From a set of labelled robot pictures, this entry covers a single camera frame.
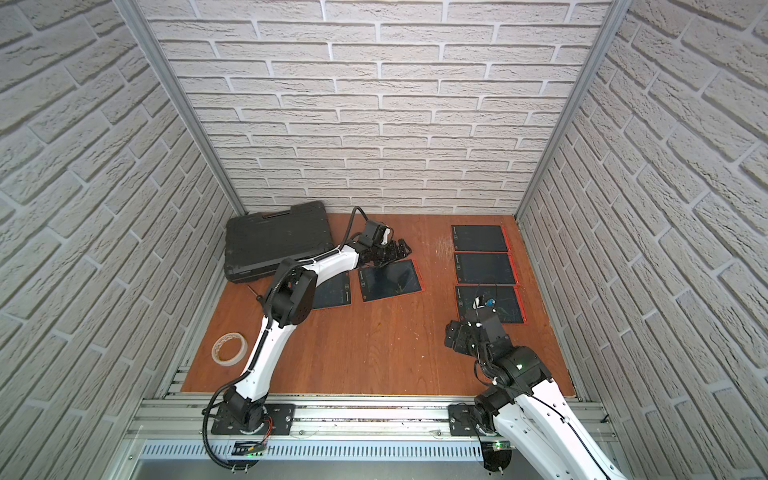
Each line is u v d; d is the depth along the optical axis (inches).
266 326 24.4
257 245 39.7
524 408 19.2
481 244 43.2
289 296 24.2
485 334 21.7
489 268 40.7
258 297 37.3
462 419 29.1
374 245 33.6
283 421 28.7
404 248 37.6
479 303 27.3
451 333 26.8
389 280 44.7
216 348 33.3
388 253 36.5
